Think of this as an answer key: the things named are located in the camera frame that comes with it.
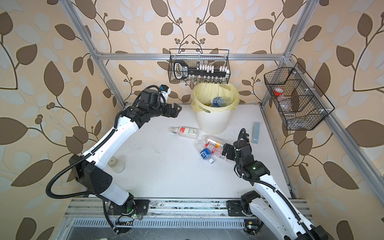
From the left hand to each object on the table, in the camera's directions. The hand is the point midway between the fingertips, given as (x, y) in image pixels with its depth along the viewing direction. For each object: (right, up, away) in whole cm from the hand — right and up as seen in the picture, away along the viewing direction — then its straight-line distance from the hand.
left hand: (175, 104), depth 76 cm
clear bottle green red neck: (+3, -16, +21) cm, 26 cm away
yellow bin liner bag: (+15, +10, +24) cm, 30 cm away
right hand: (+30, -24, +4) cm, 39 cm away
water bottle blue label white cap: (+28, +5, +26) cm, 39 cm away
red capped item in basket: (+55, +7, +4) cm, 56 cm away
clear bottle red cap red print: (+24, -28, +14) cm, 39 cm away
